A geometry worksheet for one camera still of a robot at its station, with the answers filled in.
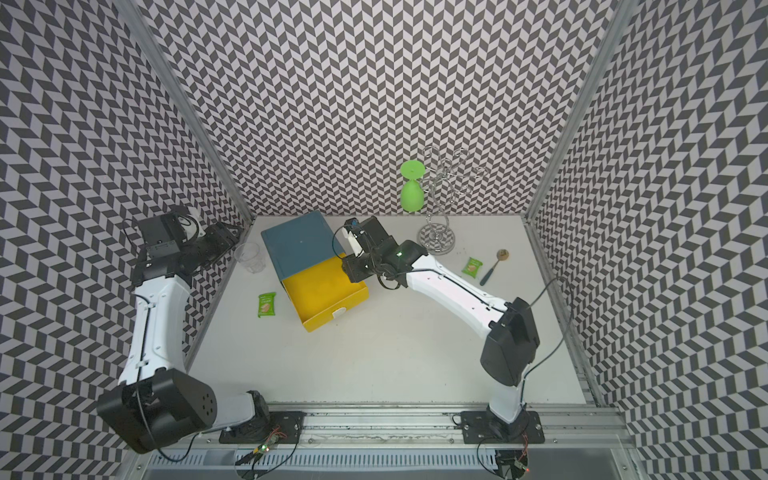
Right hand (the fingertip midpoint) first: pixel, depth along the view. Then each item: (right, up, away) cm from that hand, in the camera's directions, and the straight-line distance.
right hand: (354, 268), depth 79 cm
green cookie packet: (-30, -13, +15) cm, 36 cm away
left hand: (-30, +9, -2) cm, 31 cm away
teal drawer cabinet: (-17, +6, +5) cm, 18 cm away
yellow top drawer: (-9, -7, +4) cm, 12 cm away
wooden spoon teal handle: (+49, +2, +26) cm, 55 cm away
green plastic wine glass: (+16, +22, +14) cm, 31 cm away
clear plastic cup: (-39, +2, +22) cm, 45 cm away
